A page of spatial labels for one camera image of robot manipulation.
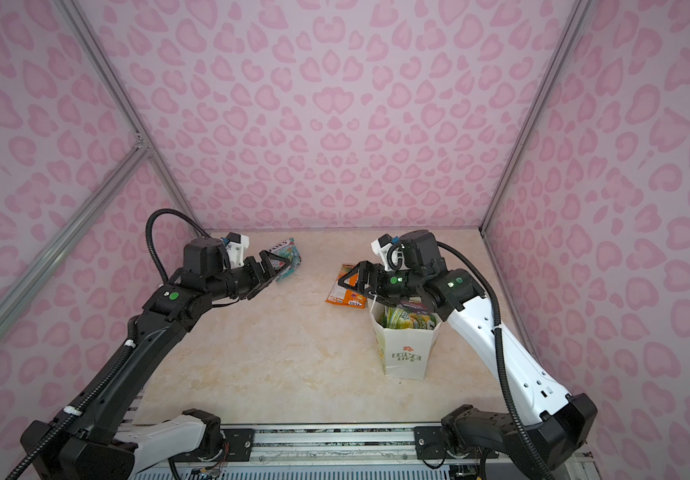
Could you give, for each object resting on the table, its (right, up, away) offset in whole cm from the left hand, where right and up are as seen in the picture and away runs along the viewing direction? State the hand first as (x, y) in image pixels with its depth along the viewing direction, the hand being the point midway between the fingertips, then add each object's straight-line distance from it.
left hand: (282, 264), depth 71 cm
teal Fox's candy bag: (-8, +4, +39) cm, 40 cm away
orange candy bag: (+14, -11, +27) cm, 32 cm away
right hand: (+17, -5, -6) cm, 18 cm away
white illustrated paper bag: (+29, -22, +3) cm, 37 cm away
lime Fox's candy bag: (+29, -14, +7) cm, 33 cm away
